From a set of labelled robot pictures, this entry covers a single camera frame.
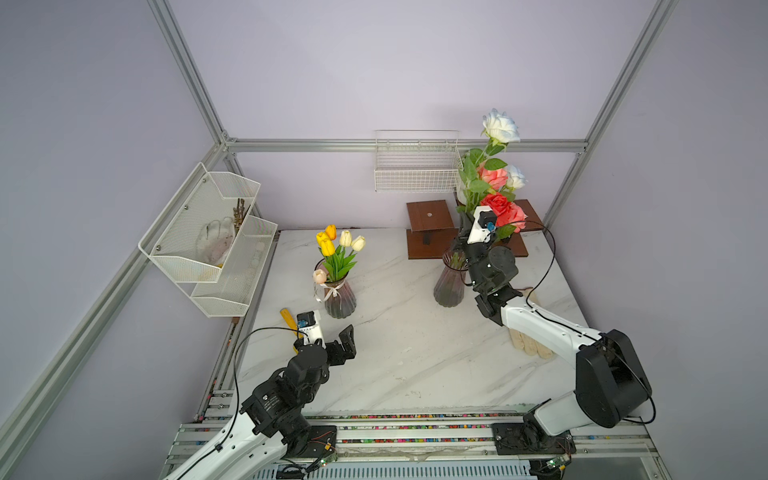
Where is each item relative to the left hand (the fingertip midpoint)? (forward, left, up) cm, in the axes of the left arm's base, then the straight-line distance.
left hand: (336, 333), depth 77 cm
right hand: (+24, -33, +20) cm, 45 cm away
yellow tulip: (+16, +2, +9) cm, 19 cm away
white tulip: (+19, -5, +13) cm, 24 cm away
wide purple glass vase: (+12, +1, -5) cm, 13 cm away
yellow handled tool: (+13, +21, -14) cm, 28 cm away
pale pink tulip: (+8, +3, +15) cm, 17 cm away
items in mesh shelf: (+20, +33, +15) cm, 41 cm away
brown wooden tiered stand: (+37, -28, +2) cm, 46 cm away
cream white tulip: (+20, -2, +15) cm, 25 cm away
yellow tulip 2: (+19, +4, +16) cm, 25 cm away
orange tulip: (+22, +2, +16) cm, 27 cm away
